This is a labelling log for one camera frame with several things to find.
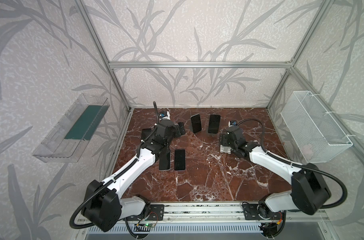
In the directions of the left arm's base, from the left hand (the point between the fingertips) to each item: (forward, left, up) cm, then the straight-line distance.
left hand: (179, 120), depth 81 cm
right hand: (0, -28, -11) cm, 30 cm away
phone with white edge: (-12, 0, -25) cm, 28 cm away
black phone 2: (+11, -22, -18) cm, 31 cm away
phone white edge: (-14, +10, -25) cm, 30 cm away
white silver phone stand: (-7, -28, -21) cm, 35 cm away
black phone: (+14, -10, -21) cm, 27 cm away
